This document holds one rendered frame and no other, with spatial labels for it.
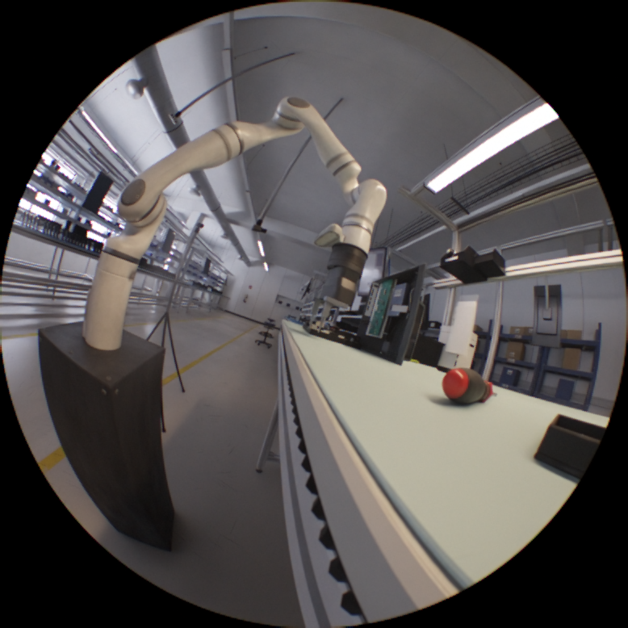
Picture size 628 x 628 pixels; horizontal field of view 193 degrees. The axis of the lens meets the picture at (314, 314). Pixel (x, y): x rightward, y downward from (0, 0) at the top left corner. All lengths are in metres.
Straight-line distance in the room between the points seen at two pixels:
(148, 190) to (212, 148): 0.14
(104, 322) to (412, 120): 3.11
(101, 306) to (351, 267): 0.48
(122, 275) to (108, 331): 0.11
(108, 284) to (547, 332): 2.46
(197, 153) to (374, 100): 2.66
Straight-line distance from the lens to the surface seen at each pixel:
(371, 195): 0.45
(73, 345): 0.43
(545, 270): 0.96
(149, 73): 3.56
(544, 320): 2.17
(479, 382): 0.15
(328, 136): 0.51
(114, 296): 0.40
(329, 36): 2.87
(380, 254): 1.88
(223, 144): 0.44
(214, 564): 1.04
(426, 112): 2.94
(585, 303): 4.63
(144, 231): 0.44
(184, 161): 0.41
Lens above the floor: 1.02
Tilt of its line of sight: 3 degrees up
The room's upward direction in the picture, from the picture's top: 18 degrees clockwise
